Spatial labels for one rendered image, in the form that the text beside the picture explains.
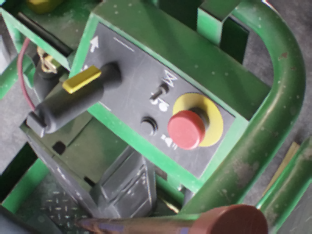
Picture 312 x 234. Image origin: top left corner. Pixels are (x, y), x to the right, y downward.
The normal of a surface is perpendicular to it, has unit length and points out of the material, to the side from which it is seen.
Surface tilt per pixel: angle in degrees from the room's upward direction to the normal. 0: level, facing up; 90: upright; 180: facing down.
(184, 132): 58
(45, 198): 0
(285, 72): 27
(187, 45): 0
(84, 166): 0
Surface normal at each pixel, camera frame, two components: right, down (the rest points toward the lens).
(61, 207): -0.03, -0.38
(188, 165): -0.55, 0.41
